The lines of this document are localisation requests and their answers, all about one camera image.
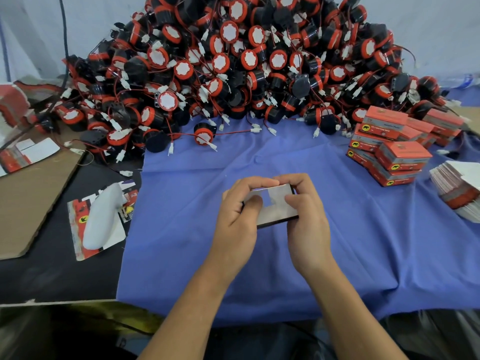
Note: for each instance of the person's right hand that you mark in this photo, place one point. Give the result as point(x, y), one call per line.
point(307, 228)

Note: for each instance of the person's left hand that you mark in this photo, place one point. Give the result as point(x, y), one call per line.
point(232, 236)

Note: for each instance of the stack of box blanks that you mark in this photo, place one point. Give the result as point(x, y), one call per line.
point(457, 187)

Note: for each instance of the pile of black red buzzers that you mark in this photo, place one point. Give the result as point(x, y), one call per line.
point(247, 63)

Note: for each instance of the person's left forearm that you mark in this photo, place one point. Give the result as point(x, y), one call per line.
point(187, 322)

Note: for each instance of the person's right forearm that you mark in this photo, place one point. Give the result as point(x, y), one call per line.
point(352, 318)

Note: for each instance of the blue table cloth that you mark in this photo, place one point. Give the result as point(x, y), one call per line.
point(390, 243)

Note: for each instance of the brown cardboard sheet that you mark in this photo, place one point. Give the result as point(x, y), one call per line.
point(471, 120)

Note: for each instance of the brown cardboard piece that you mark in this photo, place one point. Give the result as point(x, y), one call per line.
point(34, 198)

